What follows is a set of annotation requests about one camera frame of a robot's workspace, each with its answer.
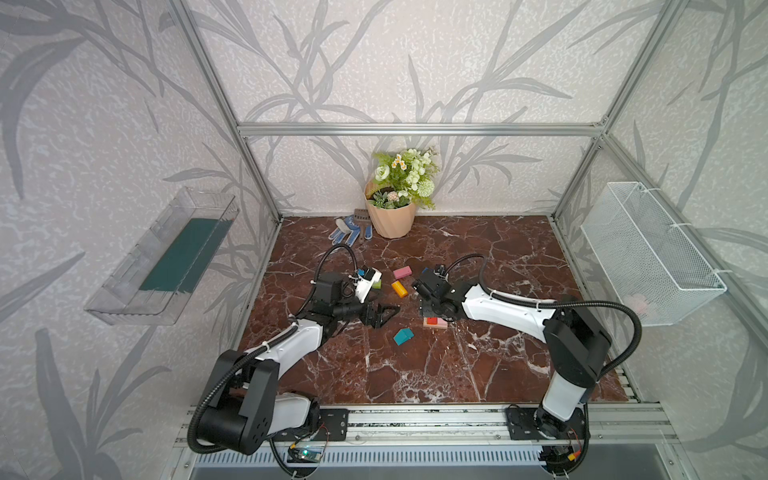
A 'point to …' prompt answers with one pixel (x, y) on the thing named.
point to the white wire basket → (651, 265)
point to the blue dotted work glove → (347, 230)
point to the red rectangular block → (431, 320)
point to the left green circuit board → (306, 454)
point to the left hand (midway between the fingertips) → (392, 294)
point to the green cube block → (377, 285)
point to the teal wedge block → (403, 335)
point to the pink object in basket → (637, 303)
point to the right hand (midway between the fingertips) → (431, 297)
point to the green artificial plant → (405, 178)
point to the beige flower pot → (394, 223)
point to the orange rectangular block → (400, 289)
